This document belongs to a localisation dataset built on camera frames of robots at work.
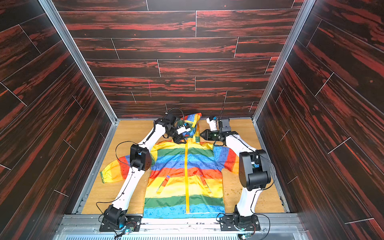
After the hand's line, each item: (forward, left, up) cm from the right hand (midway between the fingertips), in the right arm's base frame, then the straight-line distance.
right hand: (204, 133), depth 96 cm
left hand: (+2, +14, -10) cm, 17 cm away
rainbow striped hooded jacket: (-24, +10, -12) cm, 28 cm away
